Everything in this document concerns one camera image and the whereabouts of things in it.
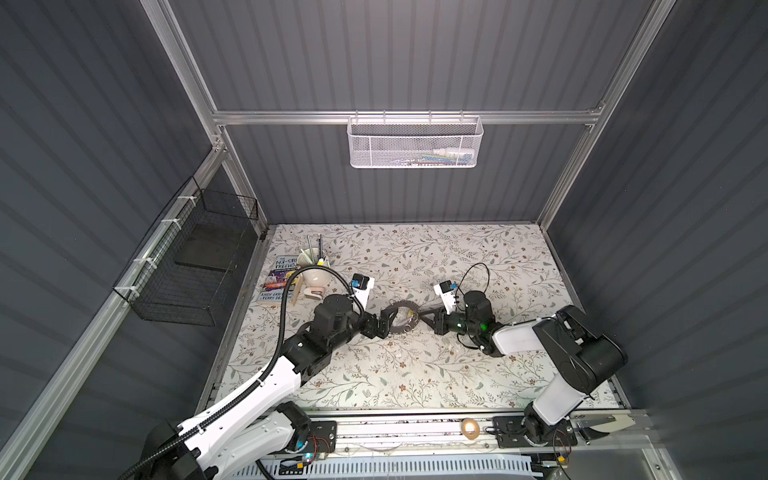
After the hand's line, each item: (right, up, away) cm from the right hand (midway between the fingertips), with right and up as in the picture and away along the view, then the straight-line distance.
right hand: (423, 318), depth 89 cm
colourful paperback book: (-49, +7, +11) cm, 51 cm away
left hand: (-12, +7, -13) cm, 19 cm away
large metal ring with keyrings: (-3, +3, +8) cm, 9 cm away
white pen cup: (-35, +12, +9) cm, 38 cm away
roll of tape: (+10, -26, -14) cm, 32 cm away
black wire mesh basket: (-60, +17, -15) cm, 64 cm away
